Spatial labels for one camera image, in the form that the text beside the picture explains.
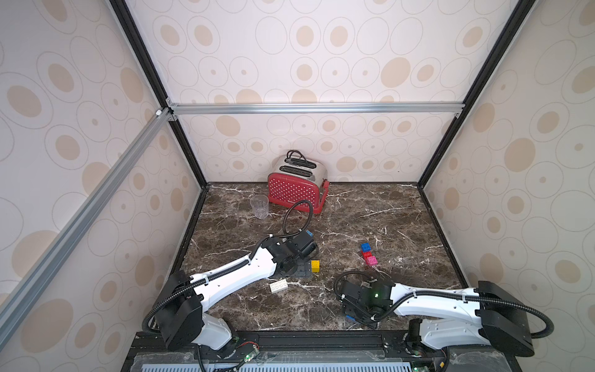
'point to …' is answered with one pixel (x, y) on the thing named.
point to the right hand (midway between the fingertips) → (352, 315)
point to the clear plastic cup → (260, 205)
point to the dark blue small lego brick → (366, 247)
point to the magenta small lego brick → (372, 260)
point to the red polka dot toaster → (294, 179)
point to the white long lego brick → (278, 286)
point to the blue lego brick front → (352, 318)
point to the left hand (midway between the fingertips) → (303, 270)
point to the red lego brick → (366, 254)
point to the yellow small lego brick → (315, 266)
